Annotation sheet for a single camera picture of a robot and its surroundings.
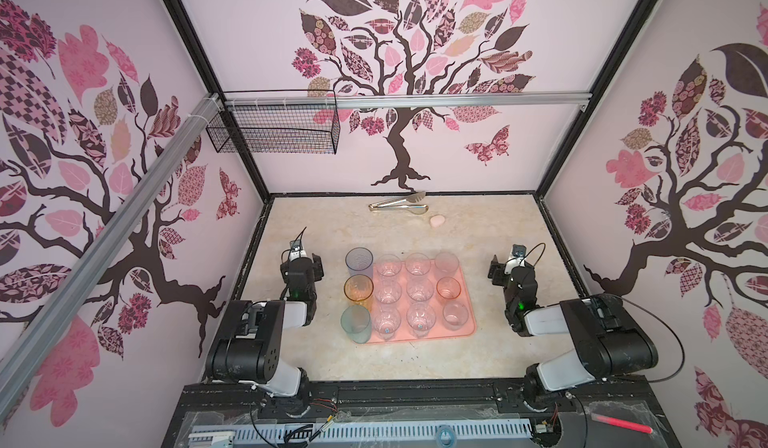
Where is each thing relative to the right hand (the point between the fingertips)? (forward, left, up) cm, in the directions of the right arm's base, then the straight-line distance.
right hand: (510, 255), depth 92 cm
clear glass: (0, +39, -4) cm, 39 cm away
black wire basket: (+58, +84, +9) cm, 102 cm away
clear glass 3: (-9, +29, -5) cm, 30 cm away
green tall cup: (-18, +48, -6) cm, 52 cm away
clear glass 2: (-18, +39, -6) cm, 43 cm away
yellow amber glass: (-9, +48, -2) cm, 49 cm away
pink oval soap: (+21, +20, -7) cm, 30 cm away
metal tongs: (+30, +35, -8) cm, 47 cm away
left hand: (+1, +66, -1) cm, 66 cm away
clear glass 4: (-17, +29, -7) cm, 35 cm away
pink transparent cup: (-9, +20, -5) cm, 22 cm away
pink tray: (-4, +24, -2) cm, 25 cm away
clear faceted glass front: (-10, +39, -3) cm, 40 cm away
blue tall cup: (-1, +48, 0) cm, 48 cm away
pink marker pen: (-43, -18, -8) cm, 47 cm away
